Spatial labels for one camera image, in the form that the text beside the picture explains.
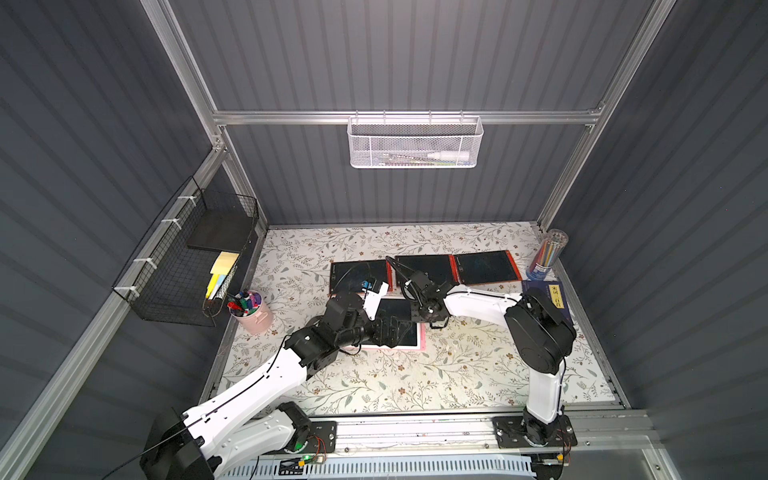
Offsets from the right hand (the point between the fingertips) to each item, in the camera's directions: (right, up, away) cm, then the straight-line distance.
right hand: (420, 313), depth 95 cm
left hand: (-7, +2, -23) cm, 24 cm away
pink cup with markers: (-51, +3, -10) cm, 52 cm away
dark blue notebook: (+46, +6, +4) cm, 46 cm away
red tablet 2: (+26, +14, +13) cm, 32 cm away
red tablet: (-25, +11, +10) cm, 29 cm away
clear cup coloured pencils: (+40, +19, -1) cm, 45 cm away
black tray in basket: (-56, +28, -10) cm, 64 cm away
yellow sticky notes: (-52, +16, -21) cm, 58 cm away
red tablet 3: (+10, +14, +14) cm, 22 cm away
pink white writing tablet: (-2, -7, -5) cm, 9 cm away
